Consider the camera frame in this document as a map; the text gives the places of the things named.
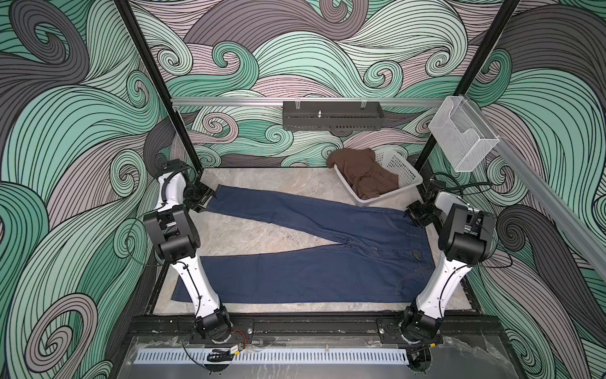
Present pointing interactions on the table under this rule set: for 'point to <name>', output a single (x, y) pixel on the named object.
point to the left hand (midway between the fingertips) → (212, 198)
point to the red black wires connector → (218, 355)
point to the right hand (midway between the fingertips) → (405, 215)
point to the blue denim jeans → (383, 253)
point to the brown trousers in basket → (358, 166)
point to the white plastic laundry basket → (408, 177)
